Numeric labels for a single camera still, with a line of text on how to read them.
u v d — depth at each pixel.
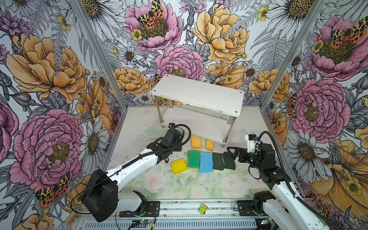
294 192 0.50
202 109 0.75
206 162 0.88
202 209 0.73
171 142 0.63
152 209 0.73
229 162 0.89
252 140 0.70
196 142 0.98
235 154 0.70
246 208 0.74
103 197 0.40
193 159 0.89
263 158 0.60
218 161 0.90
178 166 0.88
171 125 0.74
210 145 0.96
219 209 0.76
